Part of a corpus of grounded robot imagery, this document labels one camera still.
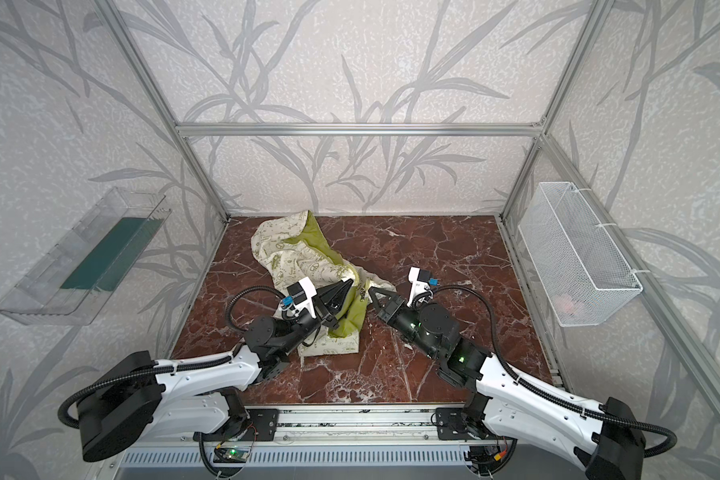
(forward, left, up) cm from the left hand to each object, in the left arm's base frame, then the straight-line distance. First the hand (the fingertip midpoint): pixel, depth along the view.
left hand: (354, 276), depth 64 cm
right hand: (+1, -3, -4) cm, 5 cm away
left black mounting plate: (-24, +23, -32) cm, 46 cm away
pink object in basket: (-1, -52, -11) cm, 53 cm away
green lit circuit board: (-30, +30, -33) cm, 54 cm away
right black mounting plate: (-23, -24, -32) cm, 46 cm away
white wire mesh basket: (0, -47, +3) cm, 47 cm away
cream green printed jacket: (+31, +26, -32) cm, 51 cm away
